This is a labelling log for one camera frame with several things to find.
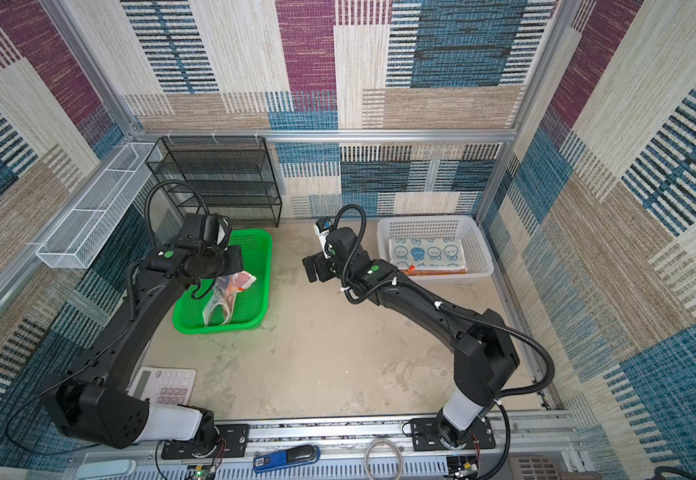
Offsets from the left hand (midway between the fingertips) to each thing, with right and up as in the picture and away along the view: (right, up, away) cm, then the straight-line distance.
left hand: (239, 254), depth 78 cm
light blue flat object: (-26, -48, -11) cm, 55 cm away
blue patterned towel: (+55, 0, +27) cm, 62 cm away
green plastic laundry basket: (-2, -15, +15) cm, 22 cm away
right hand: (+21, -1, +3) cm, 21 cm away
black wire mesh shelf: (-18, +28, +30) cm, 44 cm away
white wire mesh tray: (-35, +5, -6) cm, 36 cm away
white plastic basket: (+71, -2, +21) cm, 74 cm away
